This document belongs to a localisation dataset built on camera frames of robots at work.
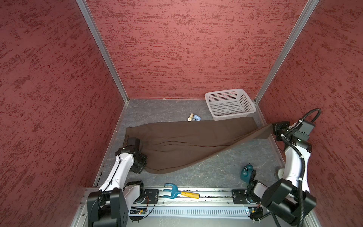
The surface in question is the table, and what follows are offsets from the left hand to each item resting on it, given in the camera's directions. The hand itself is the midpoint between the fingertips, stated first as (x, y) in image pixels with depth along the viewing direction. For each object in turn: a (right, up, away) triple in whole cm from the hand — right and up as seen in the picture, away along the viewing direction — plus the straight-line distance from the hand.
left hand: (146, 167), depth 82 cm
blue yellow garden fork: (+18, -10, -8) cm, 22 cm away
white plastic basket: (+56, +40, +35) cm, 77 cm away
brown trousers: (+10, +10, +10) cm, 17 cm away
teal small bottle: (+57, -1, -6) cm, 57 cm away
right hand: (+71, +27, -5) cm, 76 cm away
